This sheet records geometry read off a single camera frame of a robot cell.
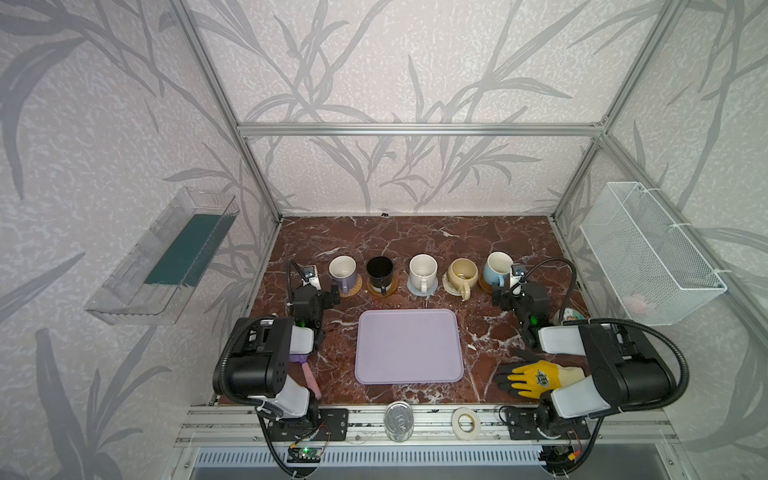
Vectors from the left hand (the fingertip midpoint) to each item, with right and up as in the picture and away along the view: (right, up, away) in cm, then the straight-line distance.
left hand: (322, 272), depth 94 cm
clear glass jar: (+25, -33, -25) cm, 48 cm away
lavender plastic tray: (+27, -22, -5) cm, 35 cm away
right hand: (+61, -1, +1) cm, 61 cm away
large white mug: (+33, -1, +5) cm, 33 cm away
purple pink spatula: (-2, -23, -11) cm, 26 cm away
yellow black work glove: (+61, -27, -15) cm, 68 cm away
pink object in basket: (+83, -5, -21) cm, 86 cm away
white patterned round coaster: (+41, -6, +4) cm, 42 cm away
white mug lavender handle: (+6, 0, +4) cm, 7 cm away
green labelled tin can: (+74, -11, -10) cm, 76 cm away
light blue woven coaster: (+31, -6, -1) cm, 32 cm away
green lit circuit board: (+2, -42, -23) cm, 48 cm away
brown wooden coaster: (+22, -6, +3) cm, 23 cm away
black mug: (+19, +1, -1) cm, 19 cm away
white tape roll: (+40, -38, -22) cm, 59 cm away
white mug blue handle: (+55, +1, -2) cm, 55 cm away
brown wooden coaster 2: (+54, -6, +5) cm, 55 cm away
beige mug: (+46, -1, +6) cm, 46 cm away
